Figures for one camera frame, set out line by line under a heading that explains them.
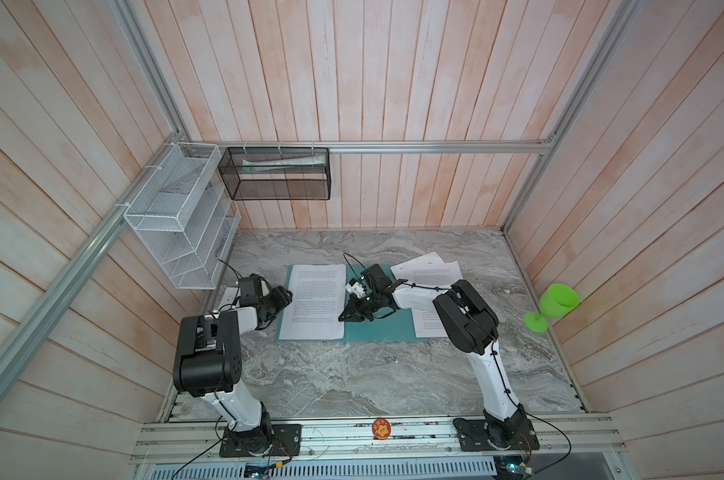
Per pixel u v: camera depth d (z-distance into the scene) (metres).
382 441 0.74
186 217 0.72
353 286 0.95
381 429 0.75
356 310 0.86
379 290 0.84
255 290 0.77
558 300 0.81
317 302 0.98
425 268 1.09
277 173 1.04
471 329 0.57
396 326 0.92
